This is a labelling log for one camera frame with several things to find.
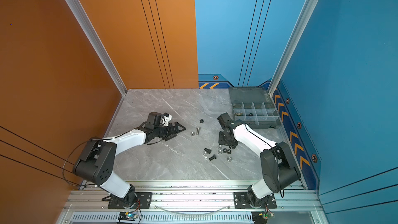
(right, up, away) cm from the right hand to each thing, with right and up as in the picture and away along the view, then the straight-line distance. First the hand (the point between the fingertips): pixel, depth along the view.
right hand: (222, 142), depth 88 cm
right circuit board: (+16, -30, -17) cm, 38 cm away
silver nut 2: (-1, -3, +3) cm, 5 cm away
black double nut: (+3, -5, +1) cm, 6 cm away
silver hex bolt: (-15, +5, +8) cm, 18 cm away
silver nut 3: (-2, -6, +1) cm, 6 cm away
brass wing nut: (+13, +15, +17) cm, 26 cm away
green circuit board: (-46, -30, -18) cm, 58 cm away
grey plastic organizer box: (+24, +21, +17) cm, 36 cm away
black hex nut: (-12, +11, +14) cm, 22 cm away
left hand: (-24, +7, +2) cm, 25 cm away
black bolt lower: (-6, -8, -2) cm, 10 cm away
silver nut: (-10, -6, -1) cm, 12 cm away
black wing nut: (+21, +15, +17) cm, 31 cm away
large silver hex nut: (-18, +3, +8) cm, 20 cm away
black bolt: (-9, -5, +1) cm, 10 cm away
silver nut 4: (+4, -9, -2) cm, 10 cm away
